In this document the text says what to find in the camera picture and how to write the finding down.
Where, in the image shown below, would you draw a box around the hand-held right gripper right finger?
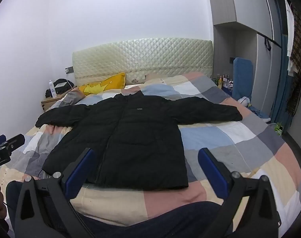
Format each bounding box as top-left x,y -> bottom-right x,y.
197,148 -> 282,238

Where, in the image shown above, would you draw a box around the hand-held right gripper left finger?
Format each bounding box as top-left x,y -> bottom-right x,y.
13,148 -> 98,238

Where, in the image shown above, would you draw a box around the black puffer jacket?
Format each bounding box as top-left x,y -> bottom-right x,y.
35,91 -> 242,192

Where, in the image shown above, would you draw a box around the checkered patchwork blanket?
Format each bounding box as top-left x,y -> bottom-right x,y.
0,71 -> 301,220

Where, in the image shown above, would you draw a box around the wooden nightstand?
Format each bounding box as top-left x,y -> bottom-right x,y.
41,91 -> 73,112

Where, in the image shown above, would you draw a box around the white spray bottle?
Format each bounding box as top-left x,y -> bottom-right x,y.
49,80 -> 57,98

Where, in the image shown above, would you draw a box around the black bag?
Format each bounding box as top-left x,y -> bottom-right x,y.
45,78 -> 74,98

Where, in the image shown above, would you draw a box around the grey crumpled cloth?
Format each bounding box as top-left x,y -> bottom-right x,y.
64,87 -> 87,105

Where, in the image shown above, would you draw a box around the person's legs in dark trousers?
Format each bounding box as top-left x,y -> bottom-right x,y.
6,181 -> 230,238

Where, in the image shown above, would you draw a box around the green plant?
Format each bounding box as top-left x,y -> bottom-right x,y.
274,121 -> 284,136

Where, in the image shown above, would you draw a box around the yellow cartoon pillow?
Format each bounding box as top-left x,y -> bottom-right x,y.
78,73 -> 127,96

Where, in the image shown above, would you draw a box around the group of small bottles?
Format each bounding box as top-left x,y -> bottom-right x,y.
213,73 -> 234,91

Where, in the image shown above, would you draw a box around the blue padded chair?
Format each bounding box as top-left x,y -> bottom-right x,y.
232,57 -> 254,103

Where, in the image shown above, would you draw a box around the floral beige pillow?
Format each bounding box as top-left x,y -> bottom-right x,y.
124,73 -> 163,90

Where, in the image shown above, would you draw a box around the blue curtain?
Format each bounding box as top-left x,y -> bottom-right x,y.
271,0 -> 293,126

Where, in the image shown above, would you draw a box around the cream quilted headboard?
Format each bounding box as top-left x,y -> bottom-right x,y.
72,38 -> 213,88

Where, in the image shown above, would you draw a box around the brown patterned hanging garment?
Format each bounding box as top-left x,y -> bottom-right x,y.
287,4 -> 301,116

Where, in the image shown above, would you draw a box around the grey wardrobe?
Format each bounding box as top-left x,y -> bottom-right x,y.
205,0 -> 283,119

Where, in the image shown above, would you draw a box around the white hanging garment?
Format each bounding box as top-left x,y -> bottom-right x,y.
284,0 -> 296,76

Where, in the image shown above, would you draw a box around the white cable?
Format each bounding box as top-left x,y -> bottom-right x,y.
64,79 -> 78,92

